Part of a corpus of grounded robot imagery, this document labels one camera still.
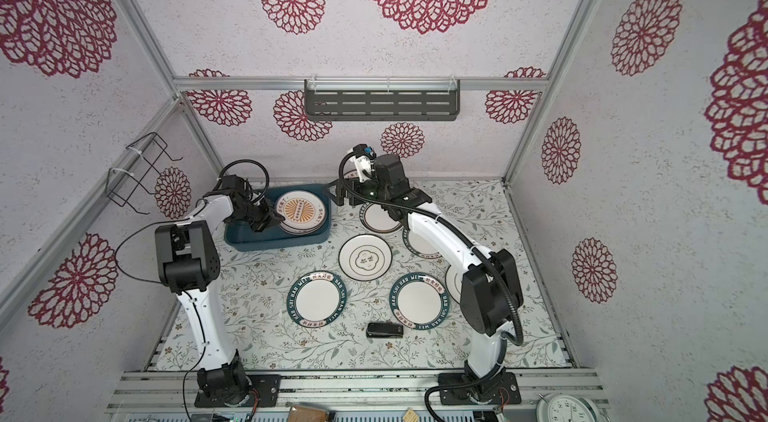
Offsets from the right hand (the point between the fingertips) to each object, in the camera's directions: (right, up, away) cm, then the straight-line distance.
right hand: (335, 181), depth 78 cm
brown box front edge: (-5, -54, -11) cm, 55 cm away
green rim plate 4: (+23, -35, +12) cm, 44 cm away
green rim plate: (+10, -11, +28) cm, 32 cm away
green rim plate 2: (+24, -20, +22) cm, 38 cm away
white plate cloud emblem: (+7, -24, +20) cm, 31 cm away
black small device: (+13, -41, +4) cm, 43 cm away
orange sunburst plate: (-16, -9, +28) cm, 34 cm away
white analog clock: (+55, -53, -9) cm, 77 cm away
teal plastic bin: (-36, -17, +25) cm, 47 cm away
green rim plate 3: (-7, -34, +10) cm, 36 cm away
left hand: (-21, -12, +24) cm, 34 cm away
